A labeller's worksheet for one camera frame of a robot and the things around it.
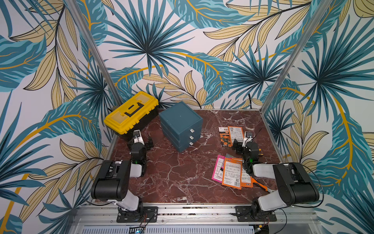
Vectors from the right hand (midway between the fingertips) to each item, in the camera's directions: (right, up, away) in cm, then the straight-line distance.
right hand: (244, 140), depth 93 cm
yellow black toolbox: (-67, +18, +2) cm, 69 cm away
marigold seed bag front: (-10, +1, +11) cm, 14 cm away
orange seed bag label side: (-2, -22, -9) cm, 24 cm away
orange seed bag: (-9, -19, -7) cm, 22 cm away
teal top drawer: (-38, +5, -13) cm, 40 cm away
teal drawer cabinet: (-39, +9, -9) cm, 41 cm away
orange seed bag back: (-1, +4, +13) cm, 14 cm away
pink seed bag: (-17, -18, -5) cm, 25 cm away
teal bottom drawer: (-38, -5, +4) cm, 39 cm away
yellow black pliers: (+12, -10, +3) cm, 16 cm away
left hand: (-65, +2, -2) cm, 65 cm away
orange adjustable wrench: (+6, -25, -11) cm, 28 cm away
